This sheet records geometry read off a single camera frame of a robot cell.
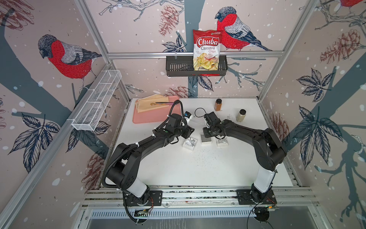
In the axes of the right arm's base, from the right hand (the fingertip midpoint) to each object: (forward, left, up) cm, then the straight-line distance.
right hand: (205, 131), depth 95 cm
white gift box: (-9, +11, -1) cm, 14 cm away
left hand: (-2, +8, +10) cm, 13 cm away
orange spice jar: (+22, -11, +4) cm, 25 cm away
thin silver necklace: (+13, +8, -5) cm, 16 cm away
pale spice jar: (+12, -26, +3) cm, 29 cm away
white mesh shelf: (-10, +63, +27) cm, 69 cm away
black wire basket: (+43, +17, +23) cm, 52 cm away
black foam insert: (-5, +1, -1) cm, 5 cm away
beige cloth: (+28, +51, -4) cm, 58 cm away
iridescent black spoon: (+27, +36, -1) cm, 45 cm away
